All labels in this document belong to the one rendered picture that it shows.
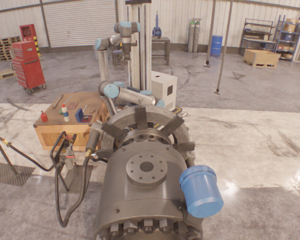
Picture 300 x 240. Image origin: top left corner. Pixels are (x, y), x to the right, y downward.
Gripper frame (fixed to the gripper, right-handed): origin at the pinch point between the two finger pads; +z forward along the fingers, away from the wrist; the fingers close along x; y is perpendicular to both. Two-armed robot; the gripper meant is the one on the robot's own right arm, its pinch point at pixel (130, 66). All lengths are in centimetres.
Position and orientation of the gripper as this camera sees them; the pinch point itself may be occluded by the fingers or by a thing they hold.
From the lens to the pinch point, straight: 156.5
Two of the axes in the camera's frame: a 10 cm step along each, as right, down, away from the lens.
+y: -10.0, 0.2, -0.3
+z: 0.0, 8.5, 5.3
